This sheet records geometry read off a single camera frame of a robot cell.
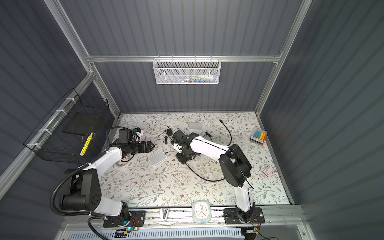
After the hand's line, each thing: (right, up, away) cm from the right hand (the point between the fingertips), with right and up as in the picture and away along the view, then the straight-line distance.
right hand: (184, 160), depth 89 cm
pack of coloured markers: (+52, +14, +16) cm, 56 cm away
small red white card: (+51, -6, 0) cm, 51 cm away
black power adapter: (-12, +16, +18) cm, 27 cm away
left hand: (-23, +8, +2) cm, 24 cm away
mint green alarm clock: (+10, -22, -16) cm, 29 cm away
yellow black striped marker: (-45, +12, -20) cm, 50 cm away
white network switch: (+7, +21, +23) cm, 31 cm away
